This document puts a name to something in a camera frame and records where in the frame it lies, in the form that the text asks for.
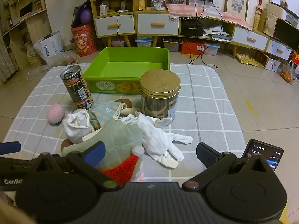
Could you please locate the purple ball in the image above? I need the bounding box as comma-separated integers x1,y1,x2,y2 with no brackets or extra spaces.
80,9,93,24

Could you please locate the black printed drink can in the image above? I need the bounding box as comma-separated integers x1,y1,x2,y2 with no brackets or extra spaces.
60,64,94,110

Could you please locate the gold lid glass jar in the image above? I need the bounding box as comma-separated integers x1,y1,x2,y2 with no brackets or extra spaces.
140,69,180,122

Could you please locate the low wooden drawer cabinet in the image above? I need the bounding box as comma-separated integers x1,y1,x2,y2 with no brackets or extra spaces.
179,17,292,60

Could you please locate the green cookie tin tray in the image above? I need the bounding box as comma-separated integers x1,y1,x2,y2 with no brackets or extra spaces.
84,46,170,95

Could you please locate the pink plush toy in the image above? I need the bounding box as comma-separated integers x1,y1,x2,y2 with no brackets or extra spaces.
47,104,64,124

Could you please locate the wooden cabinet with drawers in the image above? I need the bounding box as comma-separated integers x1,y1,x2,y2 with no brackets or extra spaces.
90,0,181,47

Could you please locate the wooden bookshelf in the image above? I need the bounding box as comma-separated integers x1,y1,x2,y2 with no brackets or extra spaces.
1,0,52,71

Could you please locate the brown round plush cookie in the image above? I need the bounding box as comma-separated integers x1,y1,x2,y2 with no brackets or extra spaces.
60,139,73,151

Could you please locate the pink checkered cloth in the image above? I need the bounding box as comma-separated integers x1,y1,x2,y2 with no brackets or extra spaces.
166,4,252,31

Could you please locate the orange red box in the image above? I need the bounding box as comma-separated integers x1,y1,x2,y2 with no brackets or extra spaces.
180,38,205,56

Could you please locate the red printed snack bucket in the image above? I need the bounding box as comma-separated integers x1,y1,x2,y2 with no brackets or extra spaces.
71,24,96,57

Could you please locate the framed cartoon girl picture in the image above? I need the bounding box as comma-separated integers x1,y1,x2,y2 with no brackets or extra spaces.
224,0,249,20

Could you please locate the black smartphone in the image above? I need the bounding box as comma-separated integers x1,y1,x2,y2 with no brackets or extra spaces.
242,139,284,171

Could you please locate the black bag on shelf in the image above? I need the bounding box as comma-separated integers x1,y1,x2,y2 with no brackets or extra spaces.
180,19,204,37

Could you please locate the grey checkered table cloth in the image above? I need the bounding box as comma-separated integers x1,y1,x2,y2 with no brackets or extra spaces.
5,64,246,183

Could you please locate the white cardboard box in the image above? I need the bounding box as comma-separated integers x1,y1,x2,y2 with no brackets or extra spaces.
33,31,63,61

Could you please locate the black microwave oven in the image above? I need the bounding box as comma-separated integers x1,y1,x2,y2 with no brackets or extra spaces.
273,18,299,53

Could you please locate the grey green plush toy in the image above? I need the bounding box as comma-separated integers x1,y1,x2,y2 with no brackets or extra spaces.
62,119,142,170

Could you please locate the white cotton glove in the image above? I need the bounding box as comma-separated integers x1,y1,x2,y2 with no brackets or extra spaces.
120,112,193,169

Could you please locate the white cloth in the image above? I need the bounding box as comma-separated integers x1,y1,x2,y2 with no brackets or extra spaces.
62,109,93,144

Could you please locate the clear blue lid bin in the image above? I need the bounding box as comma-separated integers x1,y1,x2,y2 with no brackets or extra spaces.
135,36,153,47

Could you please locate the egg carton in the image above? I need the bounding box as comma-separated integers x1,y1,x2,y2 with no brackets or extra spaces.
236,53,259,67

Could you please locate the bag of oranges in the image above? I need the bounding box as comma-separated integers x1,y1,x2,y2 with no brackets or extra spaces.
279,61,295,84

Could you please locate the red santa plush toy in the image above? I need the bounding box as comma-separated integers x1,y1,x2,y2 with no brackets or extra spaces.
100,145,145,187

